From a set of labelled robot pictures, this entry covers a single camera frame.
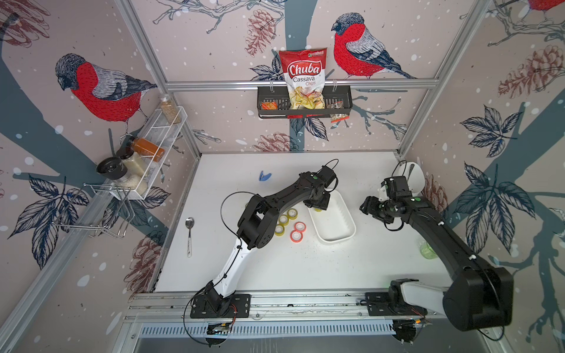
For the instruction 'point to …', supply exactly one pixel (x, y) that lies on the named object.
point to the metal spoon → (189, 223)
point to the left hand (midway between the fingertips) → (325, 202)
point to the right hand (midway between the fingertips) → (365, 207)
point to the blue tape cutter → (264, 177)
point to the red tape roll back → (300, 226)
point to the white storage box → (335, 223)
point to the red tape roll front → (296, 236)
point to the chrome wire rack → (100, 208)
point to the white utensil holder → (415, 176)
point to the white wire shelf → (143, 171)
